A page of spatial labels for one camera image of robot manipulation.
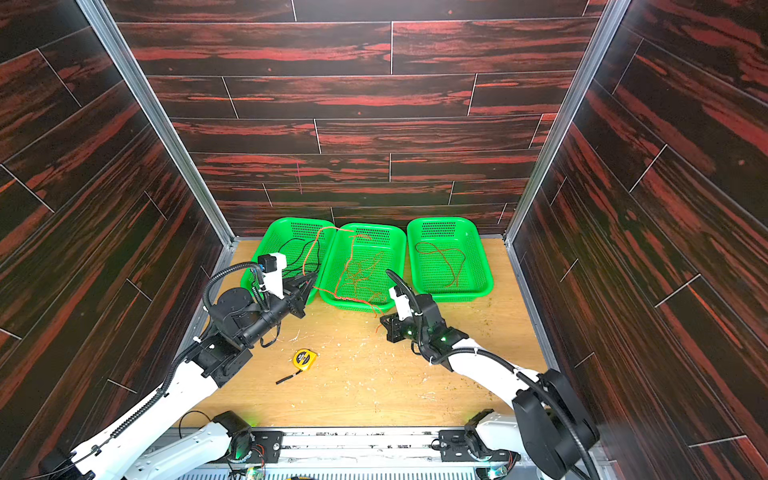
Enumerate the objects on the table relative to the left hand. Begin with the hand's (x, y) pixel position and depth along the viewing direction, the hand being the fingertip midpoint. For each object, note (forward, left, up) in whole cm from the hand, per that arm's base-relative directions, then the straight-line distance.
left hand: (315, 275), depth 68 cm
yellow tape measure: (-7, +8, -31) cm, 33 cm away
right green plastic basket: (+33, -40, -31) cm, 60 cm away
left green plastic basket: (+41, +27, -27) cm, 56 cm away
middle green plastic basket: (+37, -2, -30) cm, 47 cm away
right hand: (+2, -17, -21) cm, 27 cm away
